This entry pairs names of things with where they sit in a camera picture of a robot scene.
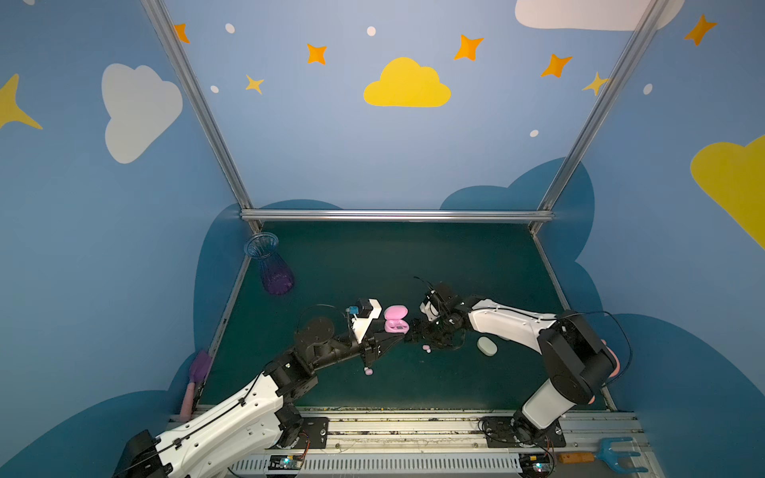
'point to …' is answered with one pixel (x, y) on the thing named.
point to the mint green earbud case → (486, 346)
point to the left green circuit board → (285, 462)
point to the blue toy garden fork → (606, 453)
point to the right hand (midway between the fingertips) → (419, 339)
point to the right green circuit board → (536, 464)
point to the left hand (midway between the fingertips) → (401, 330)
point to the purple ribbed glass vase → (277, 276)
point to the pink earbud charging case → (394, 320)
